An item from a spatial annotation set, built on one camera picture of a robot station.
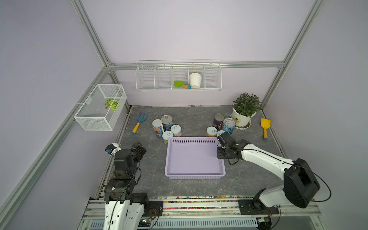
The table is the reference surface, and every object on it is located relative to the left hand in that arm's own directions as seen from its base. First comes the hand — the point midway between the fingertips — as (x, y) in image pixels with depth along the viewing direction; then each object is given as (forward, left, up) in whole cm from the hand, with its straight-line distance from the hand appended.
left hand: (136, 148), depth 71 cm
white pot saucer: (+23, -68, -21) cm, 75 cm away
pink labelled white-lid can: (+23, -19, -18) cm, 35 cm away
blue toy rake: (+38, +10, -23) cm, 45 cm away
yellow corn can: (+19, -44, -17) cm, 51 cm away
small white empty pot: (+41, -34, +10) cm, 54 cm away
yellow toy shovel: (+25, -87, -22) cm, 93 cm away
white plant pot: (+25, -66, -15) cm, 72 cm away
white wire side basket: (+24, +23, +4) cm, 33 cm away
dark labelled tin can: (+24, -49, -13) cm, 56 cm away
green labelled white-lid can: (+17, -12, -17) cm, 27 cm away
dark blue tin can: (+27, -13, -13) cm, 33 cm away
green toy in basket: (+26, +15, +7) cm, 31 cm away
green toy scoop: (+48, -23, +2) cm, 54 cm away
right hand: (+2, -46, -16) cm, 48 cm away
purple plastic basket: (+2, -29, -20) cm, 36 cm away
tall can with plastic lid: (+22, -7, -10) cm, 25 cm away
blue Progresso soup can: (+20, -55, -13) cm, 60 cm away
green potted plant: (+29, -68, -3) cm, 74 cm away
